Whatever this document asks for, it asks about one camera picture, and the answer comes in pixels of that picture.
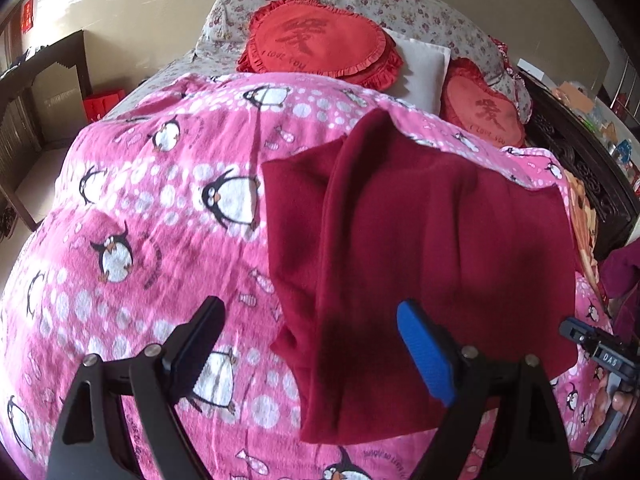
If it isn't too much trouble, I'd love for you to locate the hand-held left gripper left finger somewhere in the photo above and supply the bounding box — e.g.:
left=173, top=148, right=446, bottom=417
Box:
left=46, top=296, right=227, bottom=480

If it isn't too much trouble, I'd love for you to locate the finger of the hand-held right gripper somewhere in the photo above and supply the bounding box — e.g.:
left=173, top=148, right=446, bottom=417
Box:
left=559, top=316, right=615, bottom=348

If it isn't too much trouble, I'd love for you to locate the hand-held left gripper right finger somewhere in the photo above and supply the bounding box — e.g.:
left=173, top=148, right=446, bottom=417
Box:
left=396, top=299, right=573, bottom=480

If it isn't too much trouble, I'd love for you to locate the dark red sweater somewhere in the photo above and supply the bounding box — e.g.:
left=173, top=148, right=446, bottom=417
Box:
left=261, top=109, right=581, bottom=445

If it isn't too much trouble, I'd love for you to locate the person's right hand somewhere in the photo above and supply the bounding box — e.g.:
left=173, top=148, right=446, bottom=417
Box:
left=611, top=390, right=640, bottom=415

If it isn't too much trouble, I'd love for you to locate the dark purple cloth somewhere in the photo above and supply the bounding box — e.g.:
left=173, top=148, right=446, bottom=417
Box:
left=597, top=240, right=640, bottom=331

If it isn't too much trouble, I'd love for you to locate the orange printed blanket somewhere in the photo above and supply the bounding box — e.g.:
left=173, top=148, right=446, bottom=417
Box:
left=565, top=170, right=603, bottom=281

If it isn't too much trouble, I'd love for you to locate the dark carved headboard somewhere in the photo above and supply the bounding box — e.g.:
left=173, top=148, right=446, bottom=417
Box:
left=515, top=67, right=640, bottom=261

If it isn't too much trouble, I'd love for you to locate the pink penguin blanket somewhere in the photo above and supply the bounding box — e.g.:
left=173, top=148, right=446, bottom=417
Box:
left=0, top=72, right=616, bottom=480

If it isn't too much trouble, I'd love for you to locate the cluttered white side table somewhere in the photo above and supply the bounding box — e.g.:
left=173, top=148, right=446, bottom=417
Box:
left=517, top=57, right=640, bottom=181

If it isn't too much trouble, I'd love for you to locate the small red heart cushion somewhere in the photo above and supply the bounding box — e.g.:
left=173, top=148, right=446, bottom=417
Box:
left=442, top=57, right=528, bottom=148

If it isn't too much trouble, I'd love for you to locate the red gift bag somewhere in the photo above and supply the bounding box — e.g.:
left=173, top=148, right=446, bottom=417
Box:
left=82, top=89, right=126, bottom=123

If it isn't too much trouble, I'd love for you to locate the floral bed sheet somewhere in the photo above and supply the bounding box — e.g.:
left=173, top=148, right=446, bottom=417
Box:
left=107, top=50, right=201, bottom=121

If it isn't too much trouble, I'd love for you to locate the white pillow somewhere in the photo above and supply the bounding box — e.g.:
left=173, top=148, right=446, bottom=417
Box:
left=382, top=30, right=452, bottom=113

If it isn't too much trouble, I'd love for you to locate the dark wooden table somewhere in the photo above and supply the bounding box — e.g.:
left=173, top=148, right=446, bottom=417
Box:
left=0, top=30, right=88, bottom=233

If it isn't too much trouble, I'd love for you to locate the large red heart cushion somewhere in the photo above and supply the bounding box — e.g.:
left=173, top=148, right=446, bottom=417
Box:
left=236, top=0, right=405, bottom=92

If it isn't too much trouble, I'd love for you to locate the small floral pillow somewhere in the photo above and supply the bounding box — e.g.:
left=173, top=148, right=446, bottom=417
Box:
left=195, top=0, right=301, bottom=61

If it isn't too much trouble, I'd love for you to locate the large floral pillow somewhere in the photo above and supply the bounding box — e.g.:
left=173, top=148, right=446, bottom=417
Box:
left=277, top=0, right=533, bottom=123

